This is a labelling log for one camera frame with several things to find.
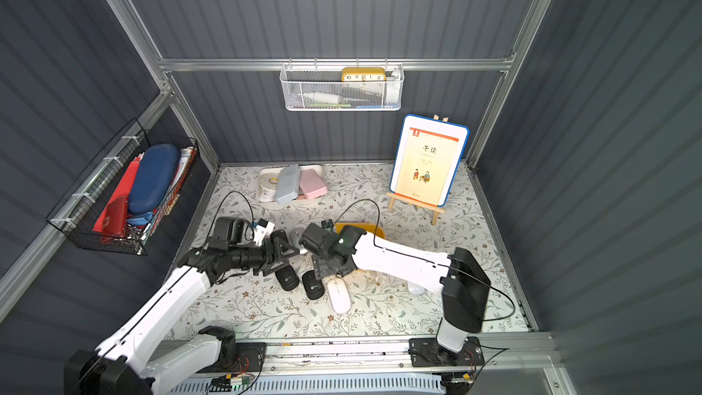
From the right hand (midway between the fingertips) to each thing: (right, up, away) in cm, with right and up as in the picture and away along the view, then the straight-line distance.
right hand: (334, 261), depth 79 cm
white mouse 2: (+25, -12, +9) cm, 30 cm away
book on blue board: (+30, +31, +10) cm, 45 cm away
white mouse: (+1, -11, +4) cm, 12 cm away
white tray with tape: (-30, +24, +33) cm, 51 cm away
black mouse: (-16, -7, +7) cm, 18 cm away
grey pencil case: (-21, +22, +26) cm, 40 cm away
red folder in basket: (-52, +14, -13) cm, 56 cm away
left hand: (-11, +2, -3) cm, 12 cm away
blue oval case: (-48, +24, -6) cm, 54 cm away
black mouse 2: (-7, -10, +5) cm, 13 cm away
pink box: (-11, +23, +26) cm, 37 cm away
